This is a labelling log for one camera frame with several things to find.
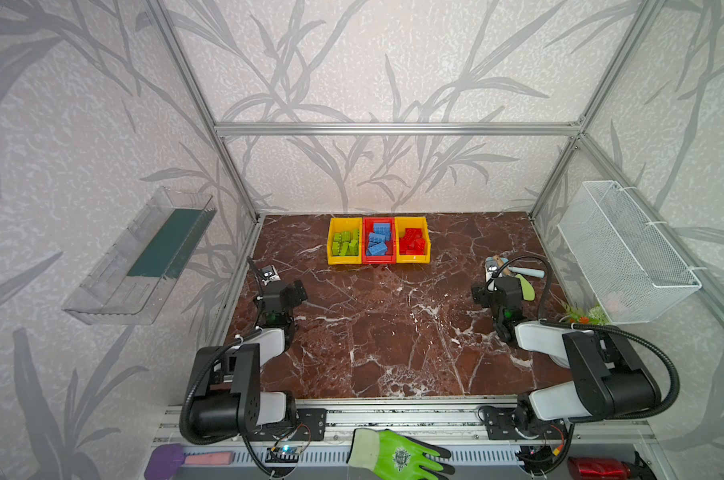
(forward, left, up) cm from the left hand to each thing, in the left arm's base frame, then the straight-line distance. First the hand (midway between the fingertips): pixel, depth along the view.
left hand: (285, 274), depth 92 cm
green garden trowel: (-5, -73, +2) cm, 73 cm away
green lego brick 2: (+22, -15, -8) cm, 28 cm away
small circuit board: (-45, -6, -10) cm, 46 cm away
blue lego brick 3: (+21, -28, -8) cm, 36 cm away
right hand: (+2, -66, 0) cm, 66 cm away
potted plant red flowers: (-16, -86, +7) cm, 87 cm away
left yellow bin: (+27, -15, -7) cm, 32 cm away
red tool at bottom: (-47, -79, -5) cm, 92 cm away
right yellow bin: (+25, -38, -3) cm, 45 cm away
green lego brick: (+14, -13, -6) cm, 20 cm away
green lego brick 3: (+14, -20, -4) cm, 24 cm away
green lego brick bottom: (+22, -20, -6) cm, 30 cm away
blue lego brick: (+24, -30, -5) cm, 39 cm away
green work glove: (-45, -33, -7) cm, 57 cm away
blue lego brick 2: (+14, -29, -6) cm, 33 cm away
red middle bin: (+27, -25, -7) cm, 37 cm away
